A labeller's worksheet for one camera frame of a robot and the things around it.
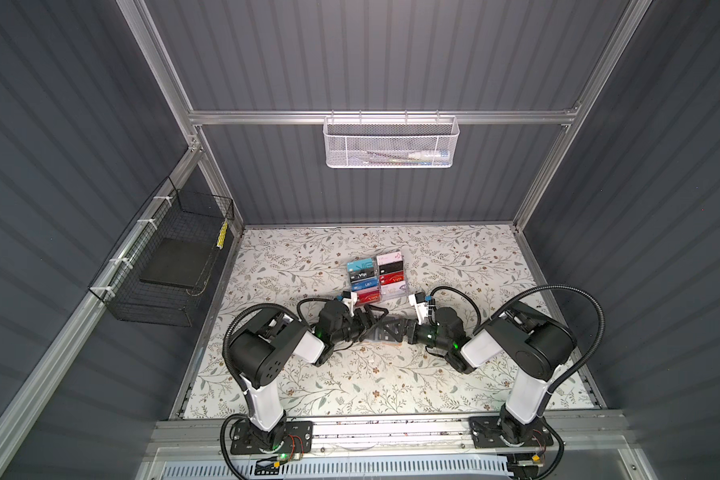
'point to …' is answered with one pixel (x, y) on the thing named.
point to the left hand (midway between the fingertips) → (385, 317)
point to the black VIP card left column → (354, 275)
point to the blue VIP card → (365, 284)
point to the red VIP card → (391, 277)
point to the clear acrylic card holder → (389, 291)
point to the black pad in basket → (178, 262)
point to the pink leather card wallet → (378, 334)
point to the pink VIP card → (392, 257)
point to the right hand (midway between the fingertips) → (392, 330)
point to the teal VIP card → (360, 264)
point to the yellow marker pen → (222, 234)
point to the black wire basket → (173, 213)
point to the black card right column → (391, 268)
